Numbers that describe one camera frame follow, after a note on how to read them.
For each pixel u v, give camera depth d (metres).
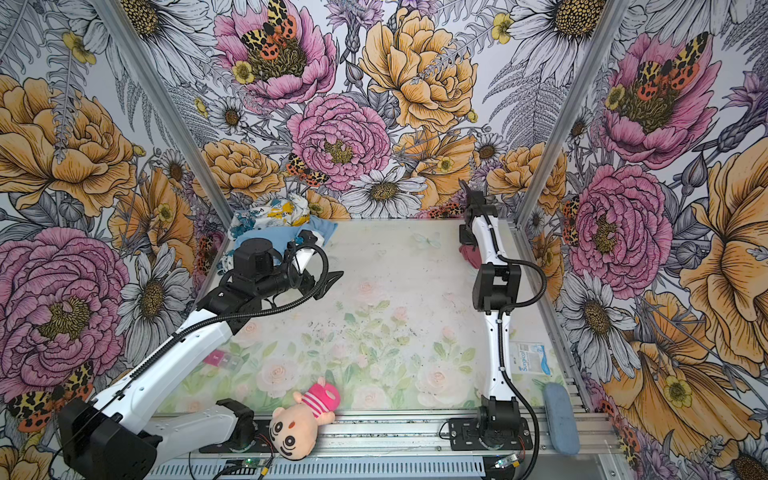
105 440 0.37
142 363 0.44
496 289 0.70
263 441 0.73
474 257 1.05
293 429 0.68
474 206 0.85
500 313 0.70
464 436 0.74
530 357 0.87
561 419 0.75
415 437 0.76
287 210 1.12
